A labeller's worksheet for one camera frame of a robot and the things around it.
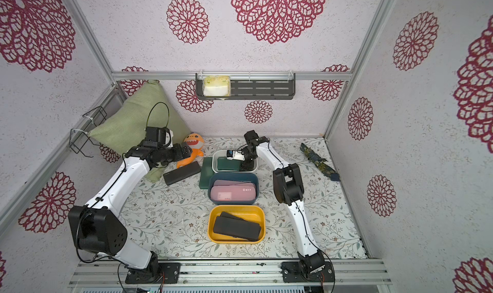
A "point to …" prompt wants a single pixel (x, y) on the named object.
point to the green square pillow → (124, 126)
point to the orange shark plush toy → (196, 142)
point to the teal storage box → (251, 177)
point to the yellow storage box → (256, 214)
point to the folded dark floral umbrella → (323, 168)
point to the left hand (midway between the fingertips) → (183, 153)
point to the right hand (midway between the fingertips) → (242, 158)
